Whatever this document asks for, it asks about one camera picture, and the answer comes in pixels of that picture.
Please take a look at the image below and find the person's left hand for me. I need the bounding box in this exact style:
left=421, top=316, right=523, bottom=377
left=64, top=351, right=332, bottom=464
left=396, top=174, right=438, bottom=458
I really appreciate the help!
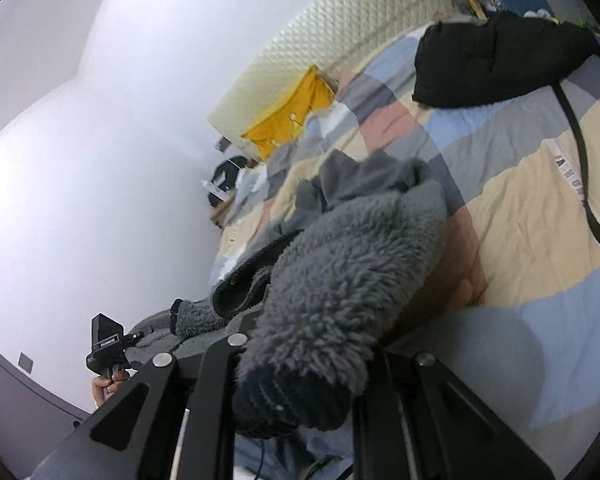
left=91, top=369, right=132, bottom=407

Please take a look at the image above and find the small desk clutter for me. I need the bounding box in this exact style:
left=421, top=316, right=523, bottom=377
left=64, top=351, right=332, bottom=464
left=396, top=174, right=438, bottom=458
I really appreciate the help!
left=461, top=0, right=507, bottom=17

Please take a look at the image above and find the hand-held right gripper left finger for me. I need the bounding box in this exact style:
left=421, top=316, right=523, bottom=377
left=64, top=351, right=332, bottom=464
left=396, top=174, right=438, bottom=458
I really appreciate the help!
left=30, top=309, right=263, bottom=480

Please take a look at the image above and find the black jacket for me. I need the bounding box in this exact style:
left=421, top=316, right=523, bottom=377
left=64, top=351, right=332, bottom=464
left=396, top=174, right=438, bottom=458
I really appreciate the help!
left=412, top=10, right=600, bottom=109

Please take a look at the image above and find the cream quilted headboard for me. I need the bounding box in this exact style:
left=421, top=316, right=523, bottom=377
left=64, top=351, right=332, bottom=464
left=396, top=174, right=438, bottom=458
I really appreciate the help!
left=207, top=0, right=457, bottom=137

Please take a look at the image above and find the black strap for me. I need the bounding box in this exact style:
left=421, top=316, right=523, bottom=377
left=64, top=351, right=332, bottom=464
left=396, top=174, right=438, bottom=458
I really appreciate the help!
left=551, top=79, right=600, bottom=256

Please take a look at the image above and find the yellow crown-print pillow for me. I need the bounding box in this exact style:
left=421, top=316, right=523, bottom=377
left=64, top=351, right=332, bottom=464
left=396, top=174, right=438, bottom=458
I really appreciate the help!
left=242, top=66, right=337, bottom=162

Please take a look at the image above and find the patchwork checked quilt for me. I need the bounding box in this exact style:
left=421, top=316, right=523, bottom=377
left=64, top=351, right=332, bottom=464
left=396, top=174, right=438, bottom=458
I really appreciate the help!
left=212, top=12, right=600, bottom=311

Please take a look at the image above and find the black bag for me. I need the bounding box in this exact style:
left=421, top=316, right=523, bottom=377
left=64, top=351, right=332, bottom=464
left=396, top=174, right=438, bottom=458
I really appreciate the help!
left=210, top=156, right=249, bottom=208

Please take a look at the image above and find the grey fleece zip jacket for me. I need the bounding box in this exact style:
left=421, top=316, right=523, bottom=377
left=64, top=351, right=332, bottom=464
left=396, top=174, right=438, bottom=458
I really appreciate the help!
left=125, top=149, right=451, bottom=433

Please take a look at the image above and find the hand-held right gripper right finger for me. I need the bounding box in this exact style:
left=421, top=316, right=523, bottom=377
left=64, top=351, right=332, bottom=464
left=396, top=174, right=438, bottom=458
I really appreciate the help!
left=351, top=349, right=557, bottom=480

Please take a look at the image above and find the white crumpled cloth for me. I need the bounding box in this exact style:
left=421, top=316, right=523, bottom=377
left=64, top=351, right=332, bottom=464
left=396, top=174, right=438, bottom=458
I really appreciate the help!
left=236, top=167, right=267, bottom=201

